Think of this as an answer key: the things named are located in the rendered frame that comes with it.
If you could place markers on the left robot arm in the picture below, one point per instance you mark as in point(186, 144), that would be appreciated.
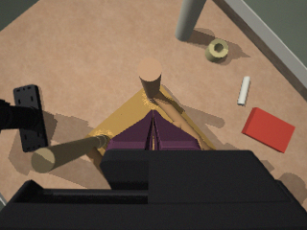
point(29, 117)

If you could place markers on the red flat block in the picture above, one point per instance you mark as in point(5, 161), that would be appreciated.
point(268, 129)

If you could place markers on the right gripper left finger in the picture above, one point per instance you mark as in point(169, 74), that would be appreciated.
point(136, 136)

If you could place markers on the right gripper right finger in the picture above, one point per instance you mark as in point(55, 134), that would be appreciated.
point(171, 137)

